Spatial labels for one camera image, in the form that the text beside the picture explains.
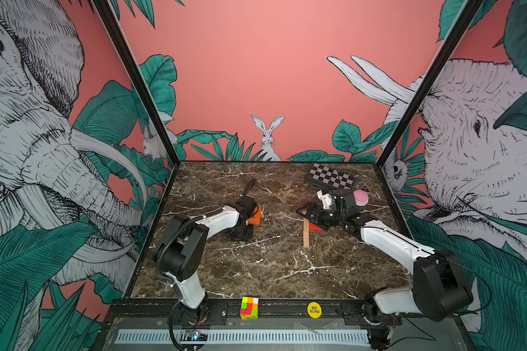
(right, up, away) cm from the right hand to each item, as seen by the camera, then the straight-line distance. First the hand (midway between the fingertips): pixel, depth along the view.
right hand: (301, 212), depth 83 cm
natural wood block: (+3, -10, +10) cm, 14 cm away
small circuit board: (-36, -39, -13) cm, 54 cm away
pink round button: (+32, +4, +21) cm, 39 cm away
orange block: (-18, -3, +15) cm, 24 cm away
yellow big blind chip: (+3, -33, -9) cm, 34 cm away
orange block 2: (-20, -6, +14) cm, 25 cm away
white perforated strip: (-20, -39, -13) cm, 46 cm away
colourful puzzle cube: (-19, -30, -13) cm, 38 cm away
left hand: (-22, -11, +9) cm, 26 cm away
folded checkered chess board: (+18, +14, +27) cm, 36 cm away
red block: (+5, -6, +1) cm, 8 cm away
